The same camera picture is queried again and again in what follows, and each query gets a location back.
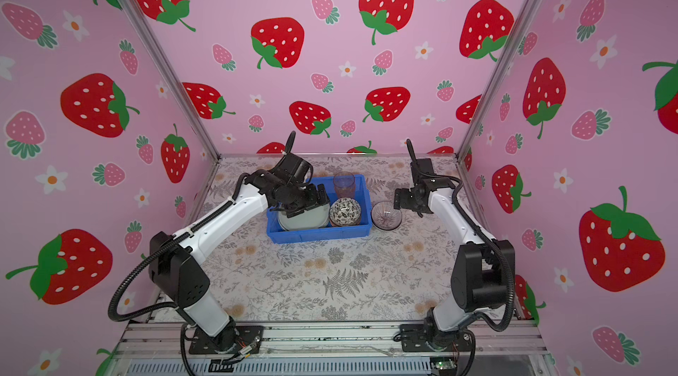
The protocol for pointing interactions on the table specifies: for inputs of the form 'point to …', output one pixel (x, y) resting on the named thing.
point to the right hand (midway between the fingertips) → (406, 201)
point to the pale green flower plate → (312, 219)
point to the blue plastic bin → (363, 192)
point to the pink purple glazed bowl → (385, 216)
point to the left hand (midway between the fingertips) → (322, 203)
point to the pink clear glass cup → (344, 184)
